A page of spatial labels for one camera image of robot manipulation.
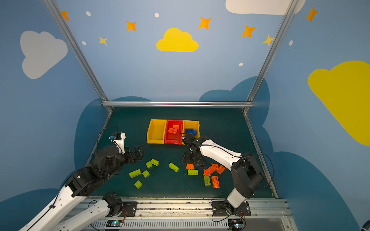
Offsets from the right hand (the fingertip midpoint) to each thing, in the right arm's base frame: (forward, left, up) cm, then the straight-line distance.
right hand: (190, 163), depth 85 cm
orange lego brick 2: (+30, +12, -4) cm, 33 cm away
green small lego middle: (-6, +27, -5) cm, 28 cm away
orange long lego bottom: (-9, -15, -5) cm, 18 cm away
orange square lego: (-1, -19, -5) cm, 20 cm away
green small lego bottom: (-12, +30, -5) cm, 33 cm away
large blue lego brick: (+28, +1, -5) cm, 28 cm away
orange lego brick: (+28, +15, -5) cm, 32 cm away
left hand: (-2, +25, +20) cm, 32 cm away
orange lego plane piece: (-1, -13, -4) cm, 13 cm away
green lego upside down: (-8, -10, -6) cm, 14 cm away
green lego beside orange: (+1, +22, -3) cm, 23 cm away
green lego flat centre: (-4, -1, -5) cm, 6 cm away
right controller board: (-28, -24, -7) cm, 38 cm away
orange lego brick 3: (0, 0, -5) cm, 5 cm away
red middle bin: (+20, +14, -5) cm, 25 cm away
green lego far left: (-7, +33, -3) cm, 34 cm away
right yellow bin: (+31, 0, -5) cm, 31 cm away
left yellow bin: (+25, +27, -6) cm, 38 cm away
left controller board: (-31, +37, -6) cm, 49 cm away
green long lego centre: (-1, +10, -4) cm, 11 cm away
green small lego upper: (0, +26, -4) cm, 27 cm away
